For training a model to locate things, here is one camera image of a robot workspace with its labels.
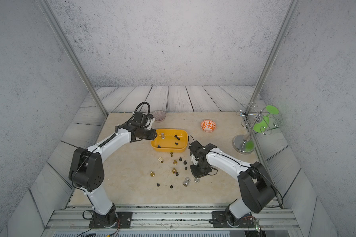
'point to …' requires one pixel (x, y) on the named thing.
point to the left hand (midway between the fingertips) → (157, 134)
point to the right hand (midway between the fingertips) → (198, 176)
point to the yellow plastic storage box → (170, 140)
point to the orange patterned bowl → (208, 126)
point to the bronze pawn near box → (171, 153)
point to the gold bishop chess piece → (175, 162)
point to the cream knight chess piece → (161, 160)
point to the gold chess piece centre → (174, 171)
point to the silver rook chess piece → (187, 180)
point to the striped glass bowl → (159, 115)
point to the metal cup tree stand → (242, 143)
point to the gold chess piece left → (152, 174)
